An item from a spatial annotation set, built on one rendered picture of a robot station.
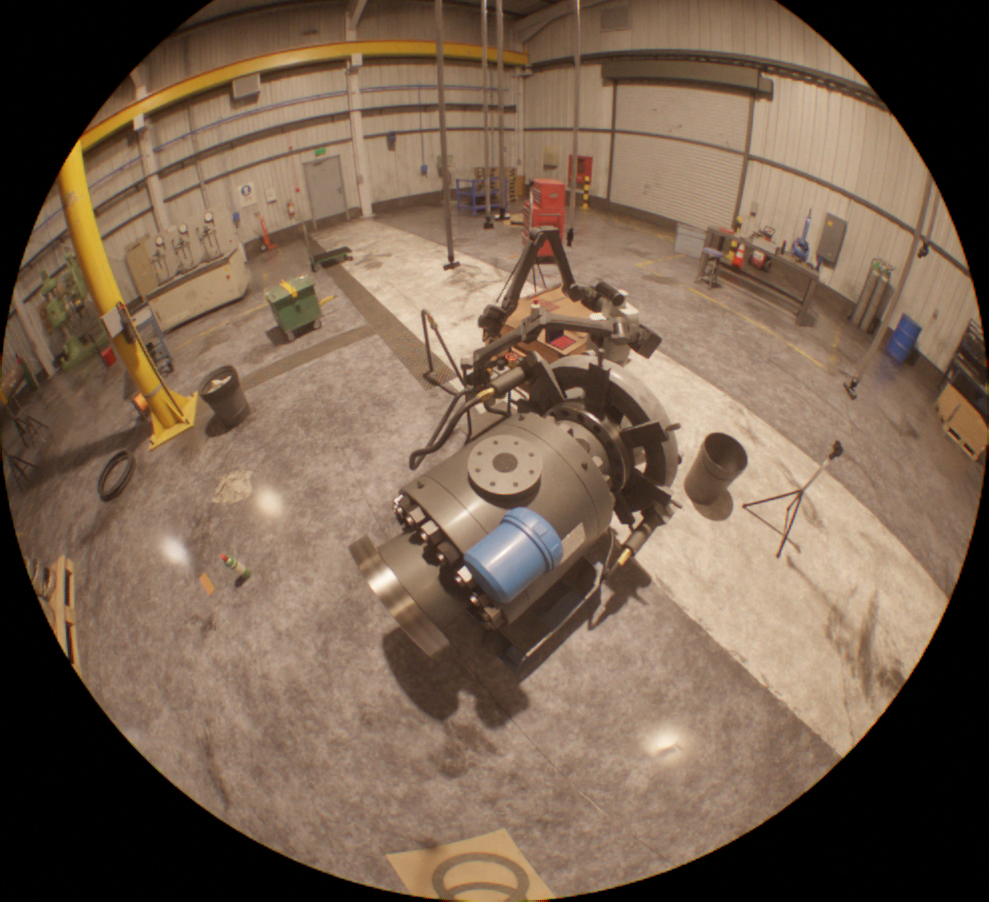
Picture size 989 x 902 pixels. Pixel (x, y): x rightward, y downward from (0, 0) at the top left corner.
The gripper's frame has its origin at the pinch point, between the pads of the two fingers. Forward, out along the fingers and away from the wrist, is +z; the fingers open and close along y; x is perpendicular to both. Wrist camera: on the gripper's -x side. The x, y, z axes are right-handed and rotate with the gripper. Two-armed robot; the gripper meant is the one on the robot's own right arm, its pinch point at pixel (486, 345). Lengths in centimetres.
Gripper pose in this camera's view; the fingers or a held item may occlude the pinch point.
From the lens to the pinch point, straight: 179.7
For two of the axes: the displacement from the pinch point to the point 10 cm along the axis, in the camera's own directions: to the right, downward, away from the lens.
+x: 8.3, 1.8, 5.2
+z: -4.6, 7.4, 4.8
